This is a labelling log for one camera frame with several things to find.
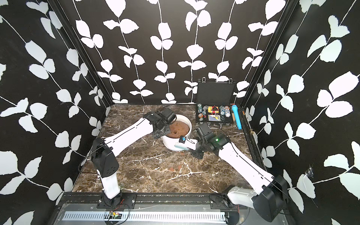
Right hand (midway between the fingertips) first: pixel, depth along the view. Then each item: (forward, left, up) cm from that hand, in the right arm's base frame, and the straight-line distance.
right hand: (189, 145), depth 77 cm
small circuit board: (-31, +40, -17) cm, 53 cm away
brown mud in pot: (+15, +8, -4) cm, 17 cm away
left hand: (+11, +14, -1) cm, 18 cm away
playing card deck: (+34, -20, -16) cm, 42 cm away
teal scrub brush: (-1, +5, +1) cm, 5 cm away
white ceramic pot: (+4, +12, -3) cm, 13 cm away
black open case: (+47, -21, -13) cm, 53 cm away
